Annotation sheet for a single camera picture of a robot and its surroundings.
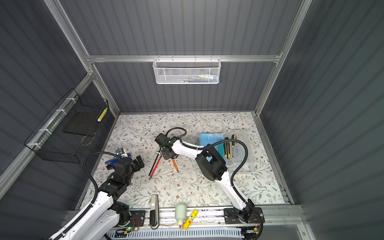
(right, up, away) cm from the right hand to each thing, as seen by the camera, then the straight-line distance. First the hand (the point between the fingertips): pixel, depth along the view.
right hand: (170, 155), depth 98 cm
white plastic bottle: (+10, -22, -29) cm, 38 cm away
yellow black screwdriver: (+40, +12, -7) cm, 43 cm away
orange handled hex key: (+5, -6, -6) cm, 10 cm away
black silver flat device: (-3, -24, -27) cm, 36 cm away
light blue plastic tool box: (+39, +4, -12) cm, 41 cm away
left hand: (-19, +1, -15) cm, 24 cm away
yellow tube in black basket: (-35, +24, -17) cm, 46 cm away
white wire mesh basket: (+9, +66, +26) cm, 71 cm away
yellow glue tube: (+13, -27, -27) cm, 40 cm away
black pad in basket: (-43, +21, -20) cm, 52 cm away
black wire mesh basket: (-47, +15, -25) cm, 55 cm away
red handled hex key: (-8, -6, -6) cm, 12 cm away
